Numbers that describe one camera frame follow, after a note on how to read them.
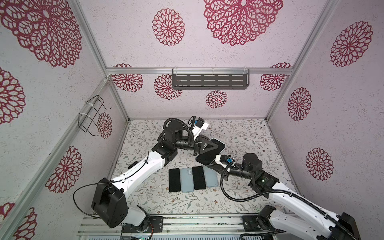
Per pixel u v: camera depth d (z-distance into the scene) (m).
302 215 0.46
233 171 0.61
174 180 0.87
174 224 0.75
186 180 0.88
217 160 0.58
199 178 0.90
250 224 0.73
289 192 0.49
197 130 0.59
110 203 0.40
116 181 0.43
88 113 0.75
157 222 0.75
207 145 0.62
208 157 0.62
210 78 0.95
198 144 0.57
